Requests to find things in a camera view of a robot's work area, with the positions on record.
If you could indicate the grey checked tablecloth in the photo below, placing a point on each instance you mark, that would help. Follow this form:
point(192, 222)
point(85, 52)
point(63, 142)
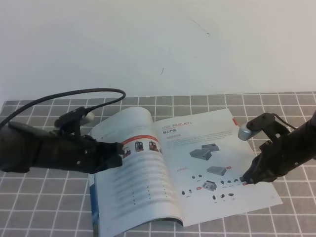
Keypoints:
point(54, 203)

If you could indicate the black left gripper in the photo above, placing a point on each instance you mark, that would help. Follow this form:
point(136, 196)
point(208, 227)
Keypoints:
point(82, 154)

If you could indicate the white product catalogue book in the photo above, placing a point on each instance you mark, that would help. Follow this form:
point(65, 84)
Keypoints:
point(189, 169)

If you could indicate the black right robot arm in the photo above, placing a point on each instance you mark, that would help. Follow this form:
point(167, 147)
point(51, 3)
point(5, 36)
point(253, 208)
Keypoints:
point(305, 137)

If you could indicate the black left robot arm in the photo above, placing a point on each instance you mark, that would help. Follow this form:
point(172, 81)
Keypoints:
point(23, 147)

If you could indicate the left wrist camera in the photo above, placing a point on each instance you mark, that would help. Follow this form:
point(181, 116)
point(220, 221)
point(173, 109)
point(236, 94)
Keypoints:
point(71, 122)

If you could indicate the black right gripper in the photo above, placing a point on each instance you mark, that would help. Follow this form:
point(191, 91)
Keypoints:
point(275, 160)

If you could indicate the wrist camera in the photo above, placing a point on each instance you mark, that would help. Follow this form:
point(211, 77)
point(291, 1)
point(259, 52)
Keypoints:
point(71, 122)
point(265, 123)

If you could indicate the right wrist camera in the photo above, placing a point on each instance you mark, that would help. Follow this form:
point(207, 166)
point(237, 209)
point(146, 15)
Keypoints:
point(265, 123)

